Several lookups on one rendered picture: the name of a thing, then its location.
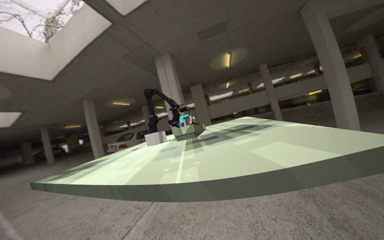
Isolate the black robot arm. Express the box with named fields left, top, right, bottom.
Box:
left=143, top=88, right=187, bottom=134

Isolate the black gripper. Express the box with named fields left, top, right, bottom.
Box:
left=171, top=113, right=181, bottom=128

